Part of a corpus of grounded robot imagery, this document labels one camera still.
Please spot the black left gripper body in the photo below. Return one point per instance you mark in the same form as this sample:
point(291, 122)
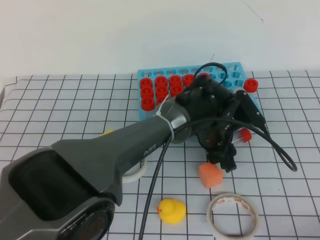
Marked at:
point(203, 100)

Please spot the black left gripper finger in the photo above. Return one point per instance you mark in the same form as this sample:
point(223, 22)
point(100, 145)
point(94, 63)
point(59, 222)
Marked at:
point(223, 156)
point(248, 112)

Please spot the red-capped test tube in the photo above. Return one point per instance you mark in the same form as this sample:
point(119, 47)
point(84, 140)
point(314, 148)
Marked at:
point(242, 135)

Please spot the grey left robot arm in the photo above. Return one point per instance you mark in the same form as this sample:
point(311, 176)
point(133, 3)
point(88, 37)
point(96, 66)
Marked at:
point(69, 190)

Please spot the red-capped tube right side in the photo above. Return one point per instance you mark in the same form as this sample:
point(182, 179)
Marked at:
point(250, 85)

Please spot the tube row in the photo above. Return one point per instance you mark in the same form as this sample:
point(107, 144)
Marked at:
point(147, 104)
point(204, 74)
point(146, 82)
point(161, 91)
point(147, 92)
point(161, 81)
point(175, 80)
point(188, 79)
point(175, 90)
point(160, 100)

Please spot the blue test tube rack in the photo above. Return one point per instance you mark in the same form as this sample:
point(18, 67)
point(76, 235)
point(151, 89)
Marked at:
point(230, 75)

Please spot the orange foam cube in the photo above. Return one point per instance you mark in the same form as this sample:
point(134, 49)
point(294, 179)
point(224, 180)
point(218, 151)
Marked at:
point(210, 175)

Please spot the right white tape roll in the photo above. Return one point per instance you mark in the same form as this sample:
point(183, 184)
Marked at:
point(242, 202)

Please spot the white tape roll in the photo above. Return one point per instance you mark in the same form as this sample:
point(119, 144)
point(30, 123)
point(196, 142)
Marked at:
point(242, 202)
point(129, 178)

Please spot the yellow rubber duck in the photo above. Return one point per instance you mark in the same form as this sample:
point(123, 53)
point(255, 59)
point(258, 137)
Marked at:
point(171, 211)

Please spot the left white tape roll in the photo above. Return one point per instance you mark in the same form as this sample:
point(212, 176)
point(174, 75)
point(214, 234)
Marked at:
point(129, 178)

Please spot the yellow foam cube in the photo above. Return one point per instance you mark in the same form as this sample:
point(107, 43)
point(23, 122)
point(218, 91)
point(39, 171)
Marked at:
point(107, 132)

